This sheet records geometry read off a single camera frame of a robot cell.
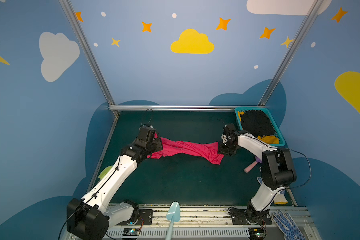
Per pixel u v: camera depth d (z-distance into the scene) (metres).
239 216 0.74
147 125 0.72
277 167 0.53
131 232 0.71
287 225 0.71
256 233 0.71
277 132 0.98
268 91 1.07
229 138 0.72
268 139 1.01
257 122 1.02
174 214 0.75
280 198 0.80
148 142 0.60
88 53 0.84
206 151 0.96
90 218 0.37
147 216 0.75
